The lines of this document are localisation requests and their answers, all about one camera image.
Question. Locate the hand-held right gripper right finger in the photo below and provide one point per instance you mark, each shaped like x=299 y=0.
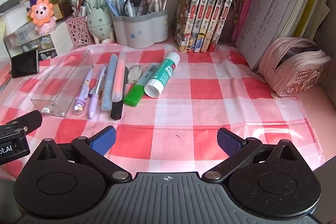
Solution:
x=228 y=142

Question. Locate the pink zip pencil case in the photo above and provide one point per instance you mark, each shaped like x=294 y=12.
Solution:
x=296 y=66

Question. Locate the black small box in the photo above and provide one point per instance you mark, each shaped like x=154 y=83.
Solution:
x=25 y=64

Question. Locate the stack of papers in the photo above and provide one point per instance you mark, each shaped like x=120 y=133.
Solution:
x=278 y=3

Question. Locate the white cloud shaped pen holder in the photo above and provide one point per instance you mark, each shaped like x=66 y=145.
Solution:
x=141 y=29

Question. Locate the illustrated book pink spine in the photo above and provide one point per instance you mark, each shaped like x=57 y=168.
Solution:
x=189 y=11

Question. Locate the white green glue stick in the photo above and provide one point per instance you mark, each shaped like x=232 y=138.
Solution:
x=161 y=73

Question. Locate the pale blue highlighter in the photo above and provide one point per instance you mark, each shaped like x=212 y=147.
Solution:
x=109 y=82

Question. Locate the dirty white eraser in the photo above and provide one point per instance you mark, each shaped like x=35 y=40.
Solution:
x=134 y=74

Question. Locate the pink mesh pen holder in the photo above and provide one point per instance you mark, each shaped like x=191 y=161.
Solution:
x=78 y=31

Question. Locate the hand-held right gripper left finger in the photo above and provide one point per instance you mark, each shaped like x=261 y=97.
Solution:
x=103 y=138

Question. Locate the green capped highlighter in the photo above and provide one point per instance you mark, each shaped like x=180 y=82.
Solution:
x=135 y=95

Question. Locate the illustrated book tan spine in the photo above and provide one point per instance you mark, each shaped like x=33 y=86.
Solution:
x=231 y=6

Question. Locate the glass vase with pebbles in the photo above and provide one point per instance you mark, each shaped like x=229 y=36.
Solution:
x=64 y=7

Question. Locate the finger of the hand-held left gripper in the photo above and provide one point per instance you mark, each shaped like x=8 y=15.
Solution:
x=26 y=119

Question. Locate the pink checkered tablecloth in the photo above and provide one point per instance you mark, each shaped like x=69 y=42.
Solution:
x=170 y=113

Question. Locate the purple pen with charm top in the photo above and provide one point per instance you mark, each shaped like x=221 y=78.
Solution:
x=84 y=91

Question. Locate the black marker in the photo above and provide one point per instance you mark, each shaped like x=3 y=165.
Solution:
x=117 y=108

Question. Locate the white desktop drawer organizer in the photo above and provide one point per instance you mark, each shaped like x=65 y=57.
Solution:
x=60 y=35

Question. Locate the orange highlighter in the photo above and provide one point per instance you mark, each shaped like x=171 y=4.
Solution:
x=119 y=77

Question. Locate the white storage box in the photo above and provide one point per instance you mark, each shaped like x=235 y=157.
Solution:
x=15 y=22

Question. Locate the lilac mechanical pencil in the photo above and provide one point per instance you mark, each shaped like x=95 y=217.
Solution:
x=96 y=92

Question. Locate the illustrated book green spine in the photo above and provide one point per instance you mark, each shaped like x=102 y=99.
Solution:
x=222 y=11

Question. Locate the clear plastic storage containers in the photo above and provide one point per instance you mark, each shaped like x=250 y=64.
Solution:
x=21 y=36

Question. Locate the pink lion toy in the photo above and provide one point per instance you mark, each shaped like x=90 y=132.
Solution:
x=42 y=15

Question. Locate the clear plastic pencil box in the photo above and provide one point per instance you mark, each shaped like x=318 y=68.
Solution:
x=61 y=79

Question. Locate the bunch of slim dark pens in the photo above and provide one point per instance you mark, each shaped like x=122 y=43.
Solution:
x=80 y=5

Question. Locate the egg shaped pen holder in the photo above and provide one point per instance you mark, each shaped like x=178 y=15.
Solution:
x=99 y=23

